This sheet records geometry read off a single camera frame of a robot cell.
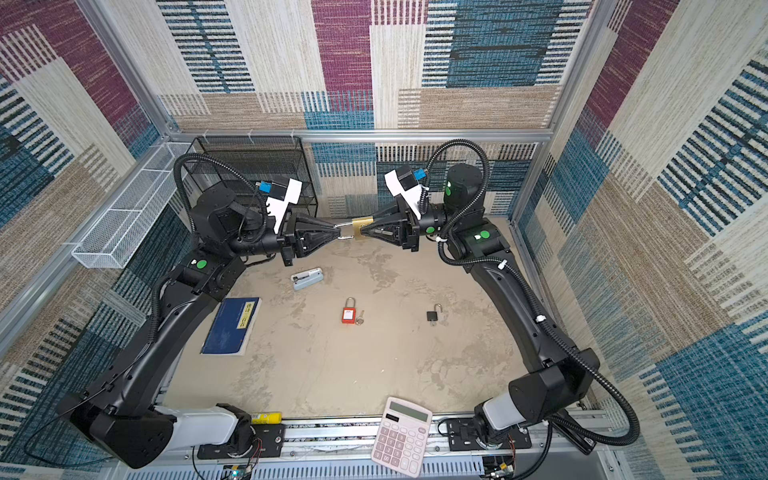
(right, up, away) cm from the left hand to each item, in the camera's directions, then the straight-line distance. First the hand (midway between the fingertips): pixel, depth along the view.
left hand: (338, 229), depth 55 cm
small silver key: (0, -26, +39) cm, 47 cm away
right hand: (+5, 0, +1) cm, 5 cm away
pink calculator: (+12, -49, +18) cm, 53 cm away
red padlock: (-3, -24, +39) cm, 45 cm away
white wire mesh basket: (-56, +1, +18) cm, 58 cm away
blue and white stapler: (-18, -14, +47) cm, 52 cm away
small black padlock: (+23, -24, +39) cm, 52 cm away
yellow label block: (-21, -46, +20) cm, 54 cm away
